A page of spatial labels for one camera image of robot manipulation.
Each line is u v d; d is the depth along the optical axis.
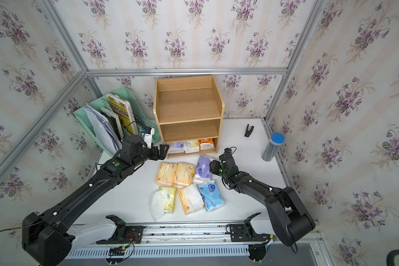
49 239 0.37
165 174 0.88
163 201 0.78
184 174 0.86
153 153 0.67
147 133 0.66
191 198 0.79
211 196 0.80
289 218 0.41
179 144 0.96
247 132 1.11
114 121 0.93
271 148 0.89
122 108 0.93
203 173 0.88
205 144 0.97
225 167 0.68
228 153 0.80
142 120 1.14
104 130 0.80
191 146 0.96
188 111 0.80
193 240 0.73
